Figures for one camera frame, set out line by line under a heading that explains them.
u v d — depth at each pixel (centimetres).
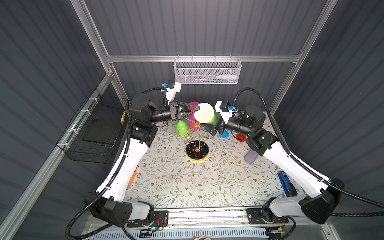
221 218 75
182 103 53
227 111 51
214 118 62
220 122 56
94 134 71
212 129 55
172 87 52
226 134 105
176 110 49
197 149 96
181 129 84
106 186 39
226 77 89
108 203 38
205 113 53
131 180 85
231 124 57
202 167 91
